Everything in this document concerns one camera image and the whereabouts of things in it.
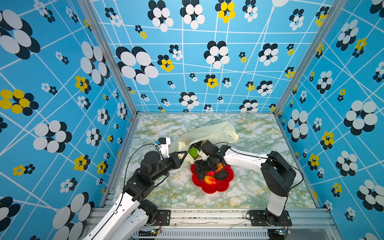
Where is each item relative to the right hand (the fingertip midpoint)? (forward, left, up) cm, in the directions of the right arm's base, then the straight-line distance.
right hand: (200, 170), depth 87 cm
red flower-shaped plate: (-9, -11, -1) cm, 14 cm away
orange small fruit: (+3, -12, -2) cm, 13 cm away
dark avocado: (-4, -12, +2) cm, 13 cm away
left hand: (-2, +5, +24) cm, 25 cm away
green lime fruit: (+9, +4, +6) cm, 12 cm away
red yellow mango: (-6, -6, +1) cm, 9 cm away
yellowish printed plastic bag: (+11, -12, +22) cm, 27 cm away
